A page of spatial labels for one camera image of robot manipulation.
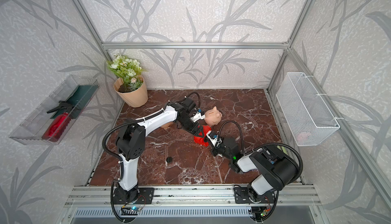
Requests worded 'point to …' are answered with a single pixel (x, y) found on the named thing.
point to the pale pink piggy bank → (213, 117)
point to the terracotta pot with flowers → (130, 86)
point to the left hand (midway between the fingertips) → (199, 133)
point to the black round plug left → (169, 159)
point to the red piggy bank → (201, 140)
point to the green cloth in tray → (79, 99)
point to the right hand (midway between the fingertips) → (207, 137)
